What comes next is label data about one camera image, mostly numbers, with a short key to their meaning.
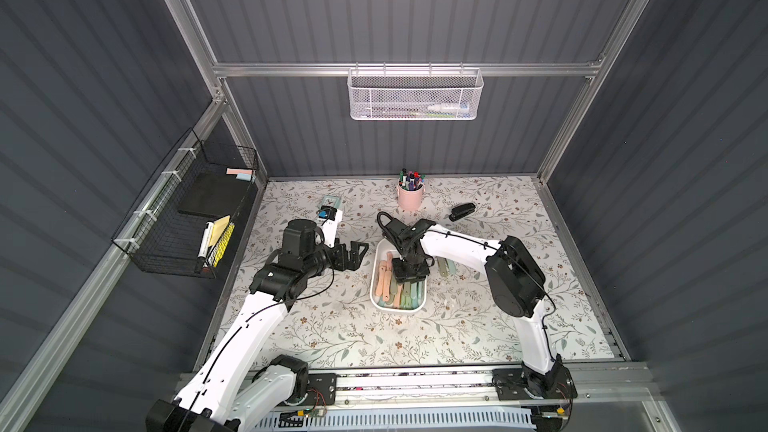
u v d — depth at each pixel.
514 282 0.54
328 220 0.66
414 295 0.87
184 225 0.72
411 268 0.79
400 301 0.87
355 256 0.67
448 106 0.89
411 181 1.02
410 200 1.08
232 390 0.42
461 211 1.06
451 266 0.63
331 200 1.12
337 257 0.66
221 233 0.63
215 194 0.77
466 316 0.85
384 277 0.90
